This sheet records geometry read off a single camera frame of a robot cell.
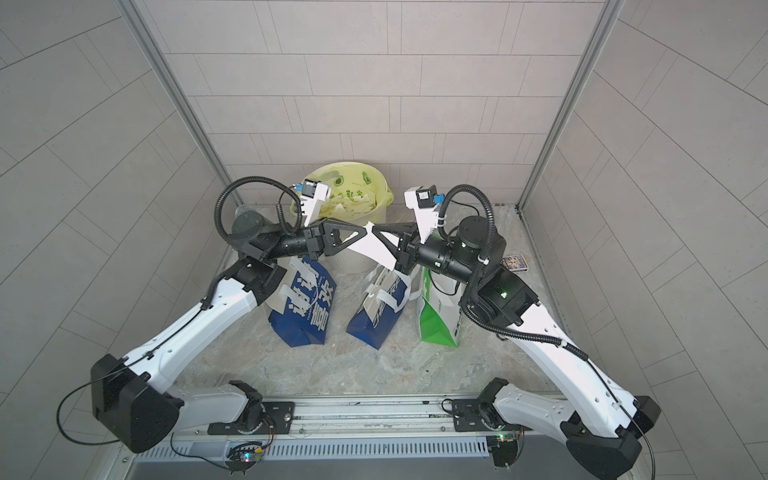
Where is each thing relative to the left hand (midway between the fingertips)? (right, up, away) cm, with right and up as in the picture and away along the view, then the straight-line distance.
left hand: (364, 242), depth 55 cm
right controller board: (+31, -49, +13) cm, 60 cm away
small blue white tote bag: (+4, -13, +18) cm, 22 cm away
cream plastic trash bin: (-9, -8, +39) cm, 40 cm away
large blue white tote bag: (-18, -17, +22) cm, 33 cm away
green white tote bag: (+16, -17, +15) cm, 28 cm away
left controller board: (-28, -48, +10) cm, 57 cm away
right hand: (+2, +1, -2) cm, 3 cm away
